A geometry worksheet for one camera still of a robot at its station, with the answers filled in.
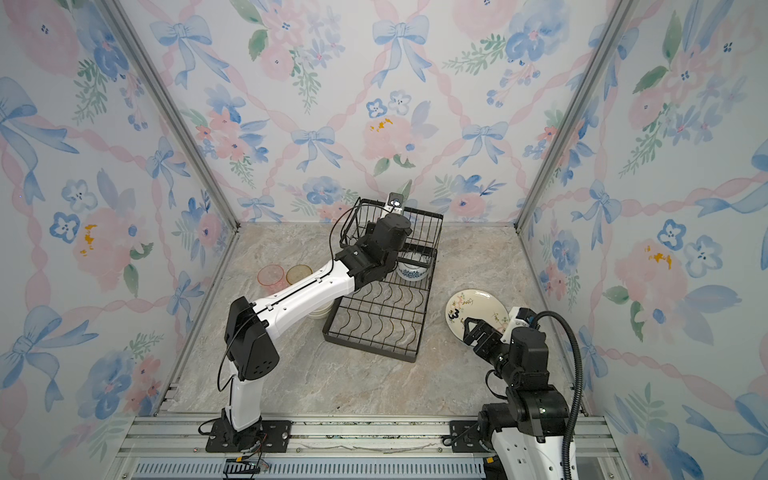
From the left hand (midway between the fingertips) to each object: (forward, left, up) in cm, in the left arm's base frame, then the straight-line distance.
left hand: (388, 216), depth 79 cm
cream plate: (-10, -29, -29) cm, 42 cm away
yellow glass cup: (+1, +30, -26) cm, 40 cm away
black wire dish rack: (-12, 0, -31) cm, 33 cm away
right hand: (-25, -22, -13) cm, 36 cm away
